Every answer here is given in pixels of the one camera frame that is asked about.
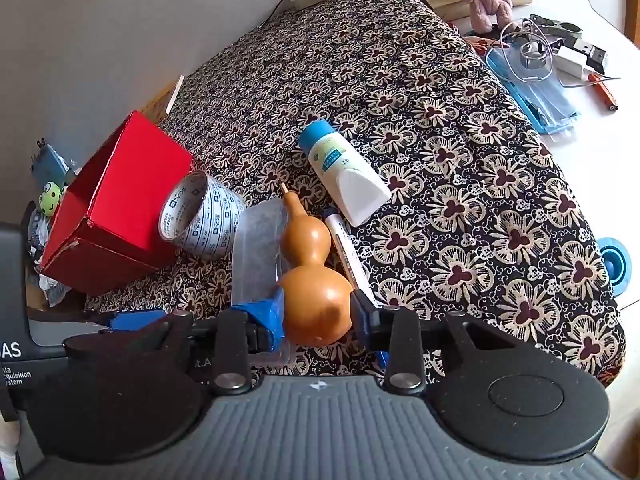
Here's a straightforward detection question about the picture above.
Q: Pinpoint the white bottle with blue cap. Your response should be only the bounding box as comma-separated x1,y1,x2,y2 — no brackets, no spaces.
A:
298,120,392,227

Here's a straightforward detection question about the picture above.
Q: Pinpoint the black power cord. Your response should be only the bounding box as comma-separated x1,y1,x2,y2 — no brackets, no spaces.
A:
257,0,297,31

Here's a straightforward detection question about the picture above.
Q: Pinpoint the green frog plush toy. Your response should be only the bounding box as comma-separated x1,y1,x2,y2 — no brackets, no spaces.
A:
27,182,68,261

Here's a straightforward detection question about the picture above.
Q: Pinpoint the blue face mask pack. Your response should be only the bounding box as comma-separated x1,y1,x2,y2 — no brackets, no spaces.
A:
487,47,583,136

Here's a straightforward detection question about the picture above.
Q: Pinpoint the orange pen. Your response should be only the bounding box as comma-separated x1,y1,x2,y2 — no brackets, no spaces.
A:
589,74,618,112

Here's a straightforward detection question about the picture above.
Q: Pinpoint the white charger with cable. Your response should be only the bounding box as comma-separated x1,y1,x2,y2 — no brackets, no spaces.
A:
500,35,556,83

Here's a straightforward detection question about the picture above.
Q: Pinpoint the dark floral cloth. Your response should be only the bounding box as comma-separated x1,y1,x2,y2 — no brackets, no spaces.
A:
85,0,627,386

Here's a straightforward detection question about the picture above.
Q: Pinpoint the blue round disc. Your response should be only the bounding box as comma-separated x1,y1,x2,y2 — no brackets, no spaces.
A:
597,236,632,297

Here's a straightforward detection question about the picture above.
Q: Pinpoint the pink teddy bear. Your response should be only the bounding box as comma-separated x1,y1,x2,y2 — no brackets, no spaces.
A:
462,0,515,33

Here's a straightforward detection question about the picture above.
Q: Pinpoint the yellow book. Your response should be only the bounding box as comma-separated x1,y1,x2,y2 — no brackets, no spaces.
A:
142,75,185,123

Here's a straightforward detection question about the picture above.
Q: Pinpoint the brown gourd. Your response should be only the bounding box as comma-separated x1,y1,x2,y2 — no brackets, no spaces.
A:
277,183,355,347

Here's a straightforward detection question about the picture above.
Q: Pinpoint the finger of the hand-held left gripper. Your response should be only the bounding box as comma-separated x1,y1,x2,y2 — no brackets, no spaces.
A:
82,309,168,333

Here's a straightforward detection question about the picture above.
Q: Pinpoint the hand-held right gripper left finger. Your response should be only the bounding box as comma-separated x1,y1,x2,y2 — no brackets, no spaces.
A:
135,294,288,395

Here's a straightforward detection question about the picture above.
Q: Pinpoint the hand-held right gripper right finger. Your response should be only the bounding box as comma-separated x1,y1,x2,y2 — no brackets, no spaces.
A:
349,290,521,397

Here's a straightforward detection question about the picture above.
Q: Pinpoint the blue notebook with binder clips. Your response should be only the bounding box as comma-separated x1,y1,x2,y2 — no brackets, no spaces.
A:
30,139,76,186

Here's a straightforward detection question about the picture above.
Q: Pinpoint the white marker pen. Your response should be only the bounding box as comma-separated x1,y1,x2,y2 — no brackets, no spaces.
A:
322,208,391,366

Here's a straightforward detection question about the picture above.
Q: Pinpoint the white charger block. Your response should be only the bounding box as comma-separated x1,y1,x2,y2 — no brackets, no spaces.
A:
555,45,608,81

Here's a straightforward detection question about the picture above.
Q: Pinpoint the red cardboard box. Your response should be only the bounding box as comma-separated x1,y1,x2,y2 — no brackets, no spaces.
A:
39,111,195,297

